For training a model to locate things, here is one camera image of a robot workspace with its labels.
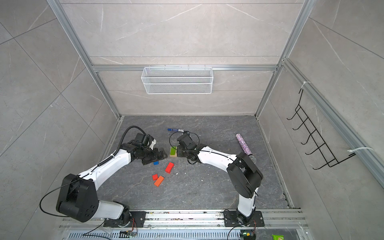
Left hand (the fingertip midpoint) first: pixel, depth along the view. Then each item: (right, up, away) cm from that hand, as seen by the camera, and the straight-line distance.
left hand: (161, 154), depth 86 cm
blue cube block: (-4, -6, +4) cm, 8 cm away
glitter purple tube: (+53, +2, +12) cm, 54 cm away
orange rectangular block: (-1, -16, 0) cm, 16 cm away
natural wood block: (+5, -3, +10) cm, 12 cm away
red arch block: (+4, -9, +4) cm, 11 cm away
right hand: (+10, +2, +4) cm, 11 cm away
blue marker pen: (+6, +14, +24) cm, 29 cm away
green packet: (+59, -35, -18) cm, 71 cm away
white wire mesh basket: (+8, +48, +14) cm, 51 cm away
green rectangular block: (+5, 0, +12) cm, 13 cm away
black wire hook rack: (+76, +12, -18) cm, 79 cm away
